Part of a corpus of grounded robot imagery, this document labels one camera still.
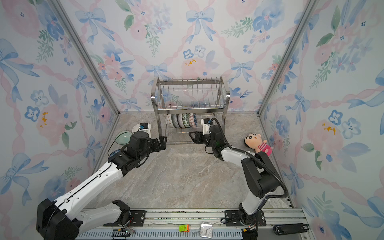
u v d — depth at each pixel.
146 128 0.68
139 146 0.58
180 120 1.00
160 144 0.70
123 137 1.02
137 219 0.74
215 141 0.72
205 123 0.81
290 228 0.67
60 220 0.37
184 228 0.69
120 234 0.73
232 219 0.74
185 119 1.00
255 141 0.93
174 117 1.01
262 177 0.47
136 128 1.05
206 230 0.69
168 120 1.00
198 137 0.80
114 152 0.93
